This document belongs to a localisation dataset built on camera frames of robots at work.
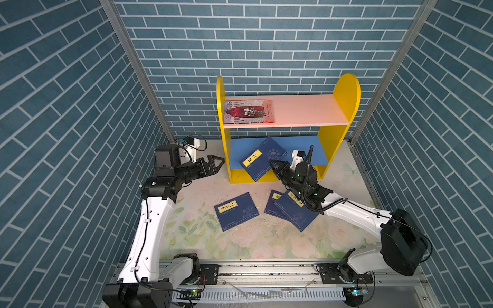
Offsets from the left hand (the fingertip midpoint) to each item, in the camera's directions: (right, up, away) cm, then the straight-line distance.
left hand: (217, 162), depth 70 cm
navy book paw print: (+15, -1, +12) cm, 19 cm away
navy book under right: (+22, -23, +21) cm, 38 cm away
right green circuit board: (+52, -51, +2) cm, 72 cm away
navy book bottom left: (+5, -24, +21) cm, 32 cm away
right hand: (+19, +1, +8) cm, 20 cm away
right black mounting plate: (+43, -44, +3) cm, 62 cm away
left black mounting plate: (-4, -44, +4) cm, 44 cm away
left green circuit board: (-11, -51, +2) cm, 52 cm away
